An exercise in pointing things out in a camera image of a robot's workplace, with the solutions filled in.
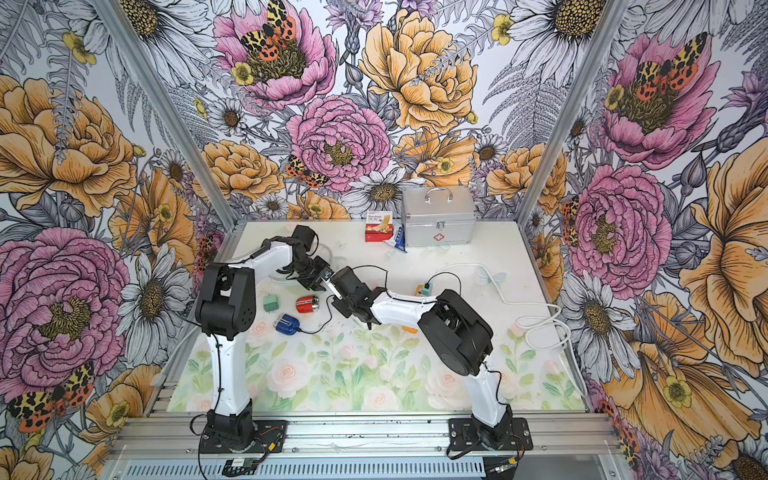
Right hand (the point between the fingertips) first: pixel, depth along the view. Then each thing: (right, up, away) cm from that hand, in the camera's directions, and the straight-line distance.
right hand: (345, 298), depth 94 cm
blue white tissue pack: (+17, +19, +18) cm, 31 cm away
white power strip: (-3, +6, -11) cm, 13 cm away
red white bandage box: (+10, +24, +22) cm, 34 cm away
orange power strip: (+20, -10, -1) cm, 22 cm away
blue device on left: (-17, -7, -3) cm, 19 cm away
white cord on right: (+64, -14, -5) cm, 66 cm away
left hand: (-5, +3, +6) cm, 9 cm away
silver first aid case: (+32, +27, +14) cm, 44 cm away
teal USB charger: (+26, +3, 0) cm, 26 cm away
